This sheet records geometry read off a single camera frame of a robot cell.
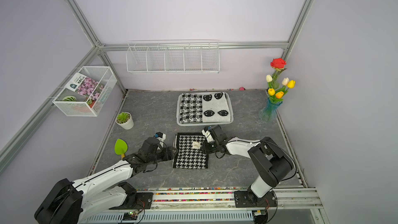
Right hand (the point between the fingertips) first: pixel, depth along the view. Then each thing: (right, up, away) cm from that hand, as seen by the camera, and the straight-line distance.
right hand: (201, 147), depth 90 cm
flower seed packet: (-56, +35, -15) cm, 68 cm away
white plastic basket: (-1, +13, +1) cm, 14 cm away
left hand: (-15, -1, -6) cm, 16 cm away
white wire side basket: (-60, +26, -19) cm, 68 cm away
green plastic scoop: (-48, 0, +2) cm, 48 cm away
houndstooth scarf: (-5, -2, -5) cm, 8 cm away
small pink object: (+32, +38, +34) cm, 60 cm away
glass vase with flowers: (+39, +32, -10) cm, 52 cm away
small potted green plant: (-47, +16, +4) cm, 50 cm away
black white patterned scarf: (+5, +24, +7) cm, 25 cm away
